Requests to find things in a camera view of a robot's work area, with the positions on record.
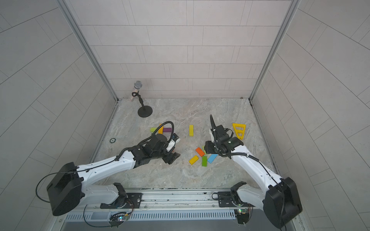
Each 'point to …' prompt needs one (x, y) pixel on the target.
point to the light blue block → (212, 158)
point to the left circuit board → (117, 219)
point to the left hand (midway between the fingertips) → (178, 150)
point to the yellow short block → (193, 160)
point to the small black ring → (112, 140)
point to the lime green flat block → (204, 150)
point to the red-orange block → (200, 151)
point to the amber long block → (161, 130)
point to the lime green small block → (152, 129)
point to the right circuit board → (243, 216)
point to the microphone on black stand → (145, 111)
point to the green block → (204, 161)
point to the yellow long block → (191, 130)
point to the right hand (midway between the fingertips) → (207, 148)
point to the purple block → (167, 130)
